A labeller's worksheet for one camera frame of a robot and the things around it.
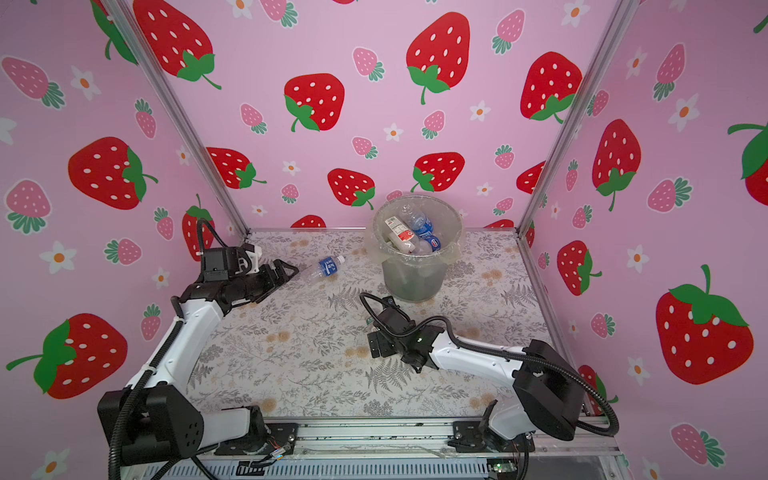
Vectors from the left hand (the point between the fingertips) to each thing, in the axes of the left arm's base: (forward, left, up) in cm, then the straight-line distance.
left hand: (288, 275), depth 82 cm
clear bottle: (+12, -31, +4) cm, 34 cm away
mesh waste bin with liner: (+4, -35, -6) cm, 36 cm away
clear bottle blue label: (+20, -38, 0) cm, 43 cm away
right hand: (-12, -26, -13) cm, 31 cm away
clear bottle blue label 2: (+15, -5, -16) cm, 23 cm away
